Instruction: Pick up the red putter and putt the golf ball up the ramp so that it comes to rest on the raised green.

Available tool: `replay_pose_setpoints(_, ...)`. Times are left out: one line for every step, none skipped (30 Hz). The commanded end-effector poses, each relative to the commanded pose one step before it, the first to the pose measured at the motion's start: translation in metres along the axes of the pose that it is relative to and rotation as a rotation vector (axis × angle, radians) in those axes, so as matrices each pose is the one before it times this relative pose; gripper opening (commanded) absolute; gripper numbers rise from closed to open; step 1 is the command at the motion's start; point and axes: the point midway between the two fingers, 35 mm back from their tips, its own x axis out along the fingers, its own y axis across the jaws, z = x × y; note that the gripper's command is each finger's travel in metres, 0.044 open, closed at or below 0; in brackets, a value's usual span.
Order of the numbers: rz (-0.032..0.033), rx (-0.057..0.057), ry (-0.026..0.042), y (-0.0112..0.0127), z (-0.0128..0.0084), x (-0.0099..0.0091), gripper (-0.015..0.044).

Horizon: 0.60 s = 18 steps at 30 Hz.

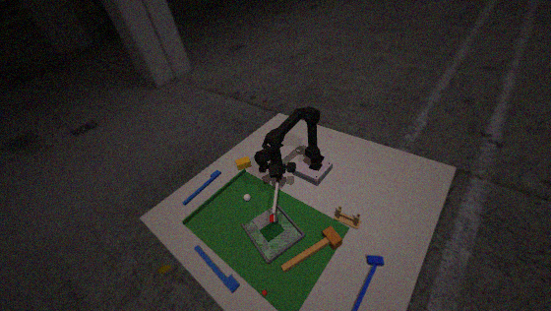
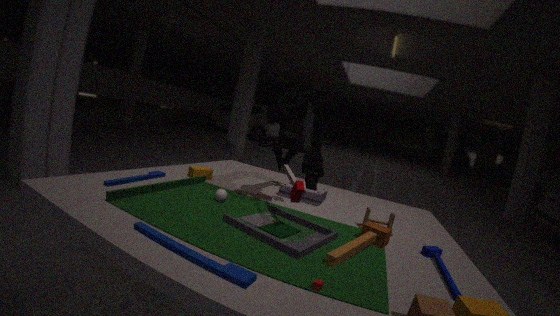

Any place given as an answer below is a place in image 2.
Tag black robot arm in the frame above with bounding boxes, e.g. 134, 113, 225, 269
266, 88, 334, 191

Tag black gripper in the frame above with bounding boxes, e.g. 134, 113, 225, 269
258, 125, 313, 171

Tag green flat mat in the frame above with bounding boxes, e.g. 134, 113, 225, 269
108, 182, 389, 315

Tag white golf ball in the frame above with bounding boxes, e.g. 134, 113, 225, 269
215, 189, 228, 202

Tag yellow block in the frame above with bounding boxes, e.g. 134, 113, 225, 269
452, 295, 510, 316
188, 166, 213, 180

